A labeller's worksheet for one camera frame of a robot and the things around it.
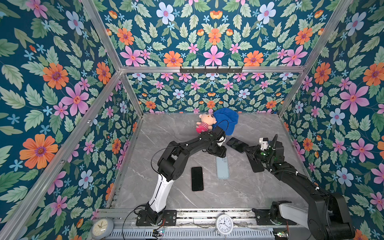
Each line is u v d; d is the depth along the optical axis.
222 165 0.91
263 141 0.80
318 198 0.42
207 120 1.08
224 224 0.69
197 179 0.89
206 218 0.75
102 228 0.68
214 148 0.82
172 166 0.54
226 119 1.14
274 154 0.66
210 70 0.92
